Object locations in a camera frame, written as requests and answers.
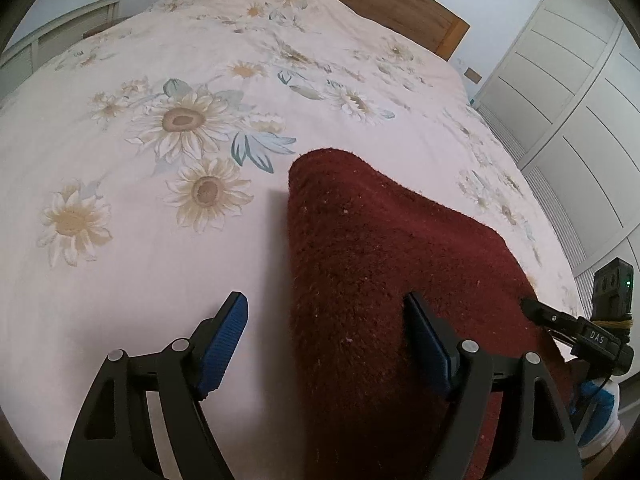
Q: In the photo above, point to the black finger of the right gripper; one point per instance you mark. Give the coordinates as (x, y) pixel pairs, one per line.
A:
(560, 325)

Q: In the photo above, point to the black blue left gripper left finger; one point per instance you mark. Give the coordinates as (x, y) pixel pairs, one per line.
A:
(113, 438)

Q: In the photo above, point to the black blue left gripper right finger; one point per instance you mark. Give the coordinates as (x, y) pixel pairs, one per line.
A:
(533, 438)

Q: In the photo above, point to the dark red knit sweater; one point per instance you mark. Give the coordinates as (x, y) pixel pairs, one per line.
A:
(359, 243)

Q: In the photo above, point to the white louvered wardrobe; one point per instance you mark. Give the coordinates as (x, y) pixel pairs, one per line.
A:
(564, 102)

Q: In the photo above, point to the pink floral duvet bed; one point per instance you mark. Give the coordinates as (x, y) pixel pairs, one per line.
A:
(144, 176)

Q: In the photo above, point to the white low louvered cabinet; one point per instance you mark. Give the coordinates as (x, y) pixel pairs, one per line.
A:
(23, 58)

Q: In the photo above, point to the left wooden nightstand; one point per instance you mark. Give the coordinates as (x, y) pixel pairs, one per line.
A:
(101, 28)

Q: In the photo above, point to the right wall switch plate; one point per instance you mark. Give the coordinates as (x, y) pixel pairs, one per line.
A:
(472, 75)

